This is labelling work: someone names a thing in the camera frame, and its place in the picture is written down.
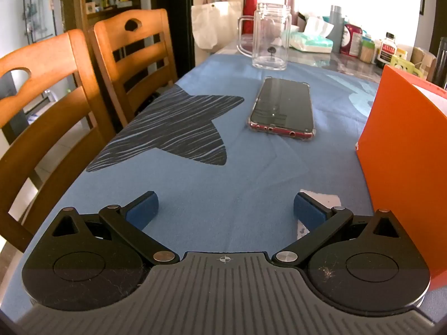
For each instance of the wooden chair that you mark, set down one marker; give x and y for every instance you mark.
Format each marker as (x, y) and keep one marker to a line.
(42, 129)
(139, 38)

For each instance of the green lid jar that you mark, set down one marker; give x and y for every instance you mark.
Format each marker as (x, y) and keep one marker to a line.
(366, 50)

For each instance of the white tote bag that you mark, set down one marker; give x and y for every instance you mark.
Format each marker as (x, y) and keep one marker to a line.
(213, 24)

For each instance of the red and white container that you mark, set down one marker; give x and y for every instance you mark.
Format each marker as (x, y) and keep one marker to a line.
(351, 42)

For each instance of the red folded umbrella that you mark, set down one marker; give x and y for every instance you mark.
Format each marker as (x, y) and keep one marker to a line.
(250, 7)

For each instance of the black smartphone in clear case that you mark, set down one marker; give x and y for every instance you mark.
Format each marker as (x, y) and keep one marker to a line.
(282, 106)

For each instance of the black thermos flask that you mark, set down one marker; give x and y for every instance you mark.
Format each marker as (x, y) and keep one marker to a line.
(440, 62)

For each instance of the green tissue pack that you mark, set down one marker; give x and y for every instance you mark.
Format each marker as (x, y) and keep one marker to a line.
(310, 40)

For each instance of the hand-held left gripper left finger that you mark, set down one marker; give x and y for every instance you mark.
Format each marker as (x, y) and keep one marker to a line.
(143, 210)

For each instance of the orange cardboard box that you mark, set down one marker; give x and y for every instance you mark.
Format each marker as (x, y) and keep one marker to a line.
(407, 167)

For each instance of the clear glass jar mug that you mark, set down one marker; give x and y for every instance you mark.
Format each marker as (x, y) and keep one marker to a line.
(270, 38)

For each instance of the grey tall bottle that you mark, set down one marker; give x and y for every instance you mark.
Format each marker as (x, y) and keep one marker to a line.
(337, 29)

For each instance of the yellow mug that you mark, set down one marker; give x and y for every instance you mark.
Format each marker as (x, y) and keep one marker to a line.
(401, 64)

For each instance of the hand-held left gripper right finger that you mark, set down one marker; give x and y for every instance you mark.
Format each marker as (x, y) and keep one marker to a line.
(307, 210)

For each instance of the pink metal bottle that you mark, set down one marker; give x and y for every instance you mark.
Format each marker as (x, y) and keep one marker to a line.
(291, 3)

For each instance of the dark bottle with red label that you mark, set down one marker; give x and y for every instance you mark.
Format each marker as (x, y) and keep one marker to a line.
(386, 50)

